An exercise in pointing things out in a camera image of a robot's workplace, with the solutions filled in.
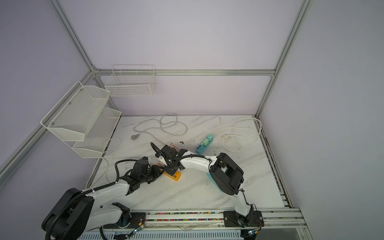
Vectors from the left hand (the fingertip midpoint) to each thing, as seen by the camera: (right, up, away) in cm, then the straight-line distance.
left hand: (163, 172), depth 88 cm
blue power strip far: (+23, +13, +10) cm, 29 cm away
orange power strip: (+8, -2, -2) cm, 9 cm away
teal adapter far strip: (+29, +21, +10) cm, 37 cm away
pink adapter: (-1, +6, -2) cm, 6 cm away
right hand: (+3, +3, 0) cm, 4 cm away
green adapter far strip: (+26, +18, +8) cm, 33 cm away
